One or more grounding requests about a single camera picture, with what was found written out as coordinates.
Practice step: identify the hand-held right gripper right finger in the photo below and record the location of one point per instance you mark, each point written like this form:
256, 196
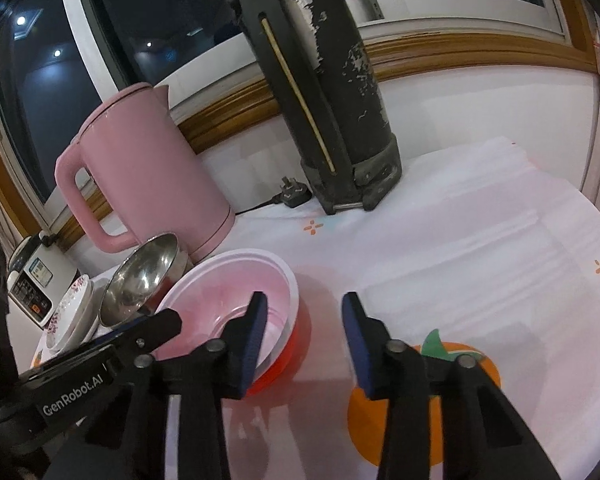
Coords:
357, 345

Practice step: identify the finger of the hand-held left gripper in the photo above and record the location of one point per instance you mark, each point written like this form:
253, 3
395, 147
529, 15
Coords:
150, 332

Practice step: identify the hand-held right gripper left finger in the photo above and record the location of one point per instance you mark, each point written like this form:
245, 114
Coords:
254, 340

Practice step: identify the stainless steel bowl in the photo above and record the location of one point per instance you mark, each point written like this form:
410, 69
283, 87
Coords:
140, 280

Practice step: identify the red plastic bowl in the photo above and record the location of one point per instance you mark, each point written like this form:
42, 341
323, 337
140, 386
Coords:
220, 290

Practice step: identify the white black rice cooker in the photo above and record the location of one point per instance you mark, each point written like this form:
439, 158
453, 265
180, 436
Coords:
30, 285

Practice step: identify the white tablecloth with orange print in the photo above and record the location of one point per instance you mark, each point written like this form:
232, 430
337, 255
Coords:
455, 260

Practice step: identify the pink electric kettle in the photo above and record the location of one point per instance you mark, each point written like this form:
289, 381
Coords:
145, 170

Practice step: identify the black worn thermos flask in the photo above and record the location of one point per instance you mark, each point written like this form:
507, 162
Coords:
330, 85

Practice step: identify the window with wooden frame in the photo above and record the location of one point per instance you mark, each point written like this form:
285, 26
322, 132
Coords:
155, 10

